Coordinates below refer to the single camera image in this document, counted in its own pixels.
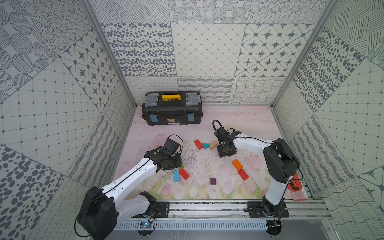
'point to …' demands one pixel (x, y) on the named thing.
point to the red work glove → (295, 177)
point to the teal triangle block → (205, 145)
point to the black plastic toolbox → (171, 108)
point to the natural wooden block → (212, 145)
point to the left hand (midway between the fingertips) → (184, 163)
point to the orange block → (237, 164)
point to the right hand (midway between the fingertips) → (225, 154)
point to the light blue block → (176, 175)
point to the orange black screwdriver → (294, 185)
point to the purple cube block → (213, 181)
